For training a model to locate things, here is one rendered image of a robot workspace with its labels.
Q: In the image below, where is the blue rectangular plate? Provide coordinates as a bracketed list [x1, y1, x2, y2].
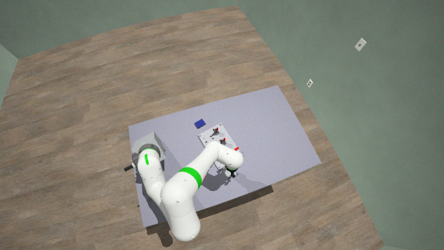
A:
[194, 119, 205, 129]

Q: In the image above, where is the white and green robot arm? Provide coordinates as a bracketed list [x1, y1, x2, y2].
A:
[124, 141, 243, 242]

